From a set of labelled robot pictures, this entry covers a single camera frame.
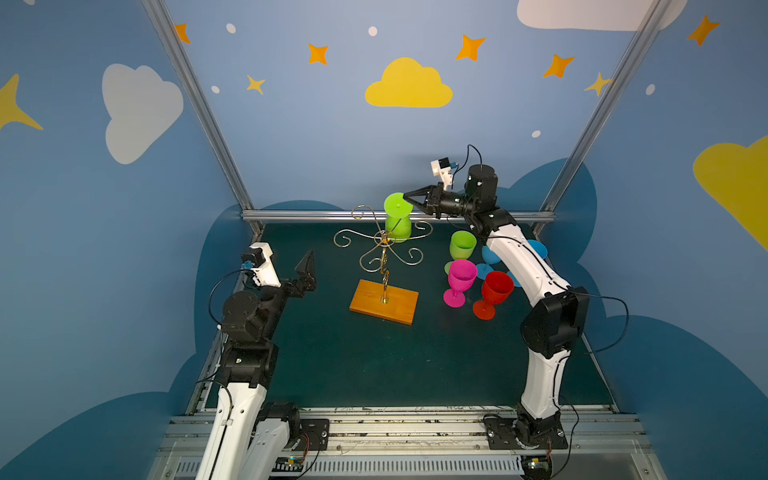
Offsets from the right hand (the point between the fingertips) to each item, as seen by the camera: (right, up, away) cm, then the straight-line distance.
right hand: (405, 194), depth 75 cm
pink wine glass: (+19, -22, +20) cm, 36 cm away
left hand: (-26, -14, -9) cm, 31 cm away
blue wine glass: (+45, -14, +20) cm, 51 cm away
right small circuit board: (+33, -69, -1) cm, 76 cm away
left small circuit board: (-29, -68, -2) cm, 74 cm away
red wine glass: (+27, -25, +9) cm, 38 cm away
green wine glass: (+20, -13, +21) cm, 31 cm away
